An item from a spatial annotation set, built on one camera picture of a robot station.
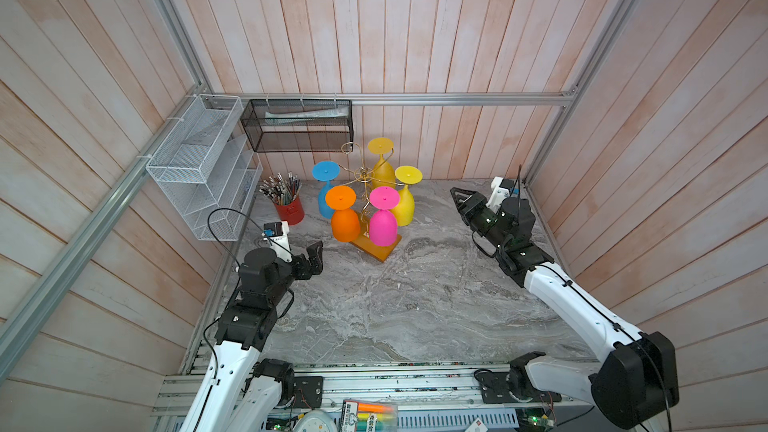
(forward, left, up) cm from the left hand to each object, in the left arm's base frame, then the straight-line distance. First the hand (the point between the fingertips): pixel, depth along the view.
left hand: (307, 250), depth 73 cm
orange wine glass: (+8, -9, 0) cm, 12 cm away
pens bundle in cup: (+25, +13, -5) cm, 29 cm away
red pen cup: (+25, +12, -16) cm, 32 cm away
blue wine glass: (+18, -4, +10) cm, 21 cm away
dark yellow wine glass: (+26, -19, +2) cm, 32 cm away
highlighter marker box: (-33, -16, -21) cm, 42 cm away
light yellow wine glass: (+18, -25, +9) cm, 32 cm away
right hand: (+13, -36, +8) cm, 39 cm away
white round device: (-33, -4, -20) cm, 39 cm away
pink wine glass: (+7, -19, +2) cm, 21 cm away
